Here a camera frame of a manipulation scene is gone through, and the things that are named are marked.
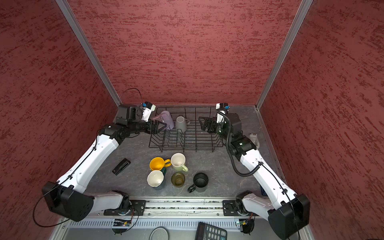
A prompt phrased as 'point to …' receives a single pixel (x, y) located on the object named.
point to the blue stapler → (263, 192)
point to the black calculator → (205, 231)
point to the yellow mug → (158, 163)
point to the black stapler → (121, 166)
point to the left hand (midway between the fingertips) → (160, 127)
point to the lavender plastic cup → (167, 119)
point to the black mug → (200, 181)
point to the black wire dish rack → (194, 138)
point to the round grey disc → (160, 233)
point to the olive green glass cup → (177, 179)
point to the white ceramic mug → (181, 122)
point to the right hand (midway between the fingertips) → (205, 121)
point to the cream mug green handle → (178, 160)
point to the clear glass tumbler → (161, 125)
